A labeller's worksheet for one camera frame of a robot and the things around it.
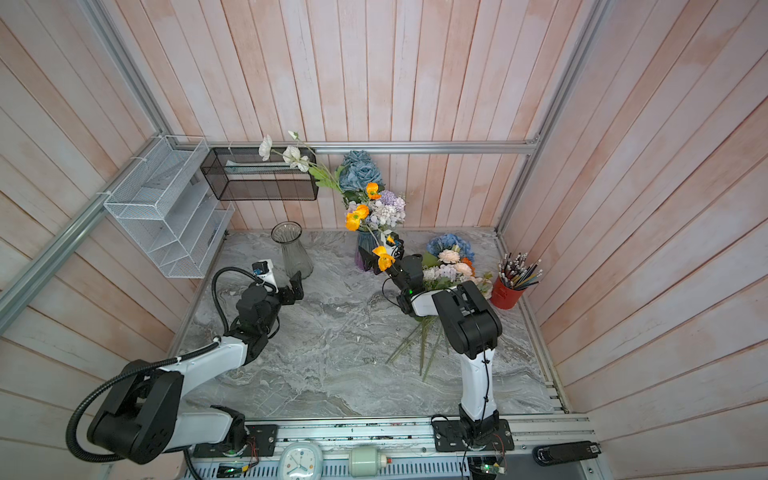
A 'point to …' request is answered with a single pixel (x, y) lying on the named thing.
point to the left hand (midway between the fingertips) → (288, 275)
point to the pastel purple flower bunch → (388, 210)
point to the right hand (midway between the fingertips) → (371, 241)
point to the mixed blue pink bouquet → (447, 264)
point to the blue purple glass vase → (367, 239)
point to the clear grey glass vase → (295, 255)
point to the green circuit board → (492, 468)
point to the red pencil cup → (505, 296)
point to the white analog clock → (301, 461)
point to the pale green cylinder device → (364, 462)
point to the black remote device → (557, 453)
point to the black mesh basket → (245, 174)
